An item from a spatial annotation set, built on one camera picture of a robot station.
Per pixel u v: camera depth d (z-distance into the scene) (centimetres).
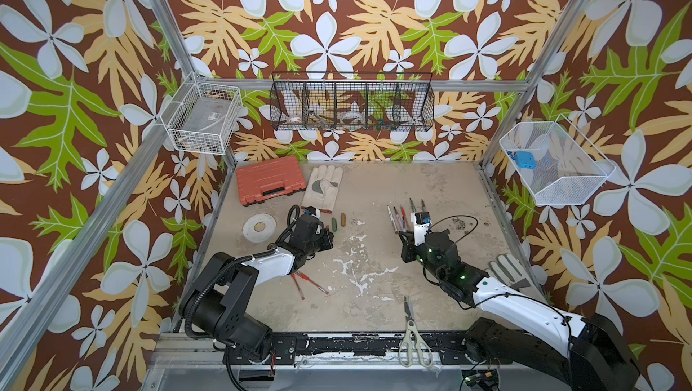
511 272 88
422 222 69
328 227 99
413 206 105
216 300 44
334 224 100
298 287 86
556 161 82
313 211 86
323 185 111
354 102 99
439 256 60
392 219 101
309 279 88
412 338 77
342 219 101
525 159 86
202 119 85
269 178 109
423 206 105
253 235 96
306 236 71
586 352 40
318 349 75
